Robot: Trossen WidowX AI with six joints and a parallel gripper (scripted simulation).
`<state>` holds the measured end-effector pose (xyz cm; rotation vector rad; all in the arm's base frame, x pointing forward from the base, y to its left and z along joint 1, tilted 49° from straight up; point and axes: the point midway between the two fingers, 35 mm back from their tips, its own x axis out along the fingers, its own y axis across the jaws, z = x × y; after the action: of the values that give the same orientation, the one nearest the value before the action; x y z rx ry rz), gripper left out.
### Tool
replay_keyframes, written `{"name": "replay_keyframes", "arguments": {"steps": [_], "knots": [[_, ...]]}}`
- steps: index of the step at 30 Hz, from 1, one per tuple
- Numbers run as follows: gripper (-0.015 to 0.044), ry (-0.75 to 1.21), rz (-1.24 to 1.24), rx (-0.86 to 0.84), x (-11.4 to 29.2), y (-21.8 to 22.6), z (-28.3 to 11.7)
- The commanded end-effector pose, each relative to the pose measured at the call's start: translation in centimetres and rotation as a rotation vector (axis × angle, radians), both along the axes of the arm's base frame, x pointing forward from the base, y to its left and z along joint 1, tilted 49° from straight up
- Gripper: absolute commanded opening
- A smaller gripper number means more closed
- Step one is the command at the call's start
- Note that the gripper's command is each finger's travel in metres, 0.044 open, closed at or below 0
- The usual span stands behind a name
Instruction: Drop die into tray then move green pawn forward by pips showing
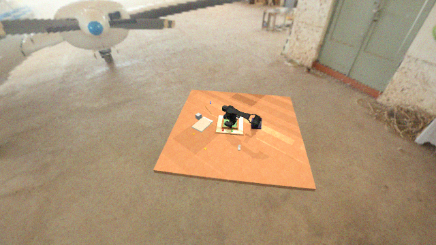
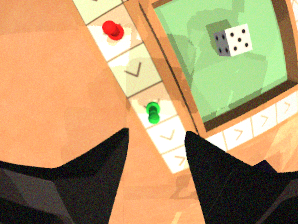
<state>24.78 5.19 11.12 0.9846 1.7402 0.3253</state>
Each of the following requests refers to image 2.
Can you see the white die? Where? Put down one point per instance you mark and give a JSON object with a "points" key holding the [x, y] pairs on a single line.
{"points": [[233, 41]]}

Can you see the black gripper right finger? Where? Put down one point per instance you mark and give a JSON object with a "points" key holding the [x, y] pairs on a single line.
{"points": [[230, 191]]}

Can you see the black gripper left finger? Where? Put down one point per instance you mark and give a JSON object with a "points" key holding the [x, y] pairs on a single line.
{"points": [[82, 191]]}

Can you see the green pawn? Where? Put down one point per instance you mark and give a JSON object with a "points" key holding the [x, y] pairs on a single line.
{"points": [[152, 110]]}

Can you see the red pawn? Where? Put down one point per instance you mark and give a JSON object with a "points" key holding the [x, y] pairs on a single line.
{"points": [[113, 30]]}

